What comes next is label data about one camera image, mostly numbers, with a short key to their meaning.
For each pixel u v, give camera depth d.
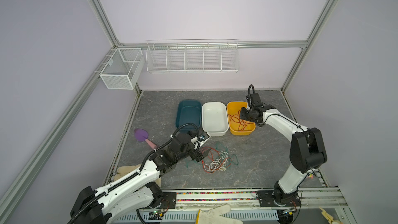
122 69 1.00
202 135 0.64
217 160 0.80
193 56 0.98
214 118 1.04
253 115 0.68
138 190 0.60
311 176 0.77
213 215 0.69
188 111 1.10
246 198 0.75
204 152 0.67
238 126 0.99
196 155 0.67
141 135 0.97
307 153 0.47
